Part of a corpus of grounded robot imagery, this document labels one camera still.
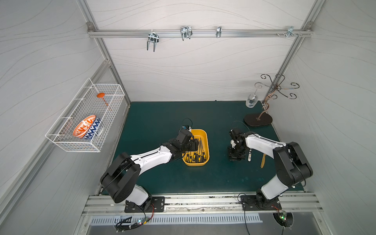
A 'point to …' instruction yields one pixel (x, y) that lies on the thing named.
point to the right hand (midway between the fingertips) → (230, 157)
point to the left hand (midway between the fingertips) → (196, 143)
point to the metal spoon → (249, 157)
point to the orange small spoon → (101, 95)
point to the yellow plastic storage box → (203, 134)
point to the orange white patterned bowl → (82, 129)
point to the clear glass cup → (251, 100)
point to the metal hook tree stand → (262, 119)
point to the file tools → (199, 156)
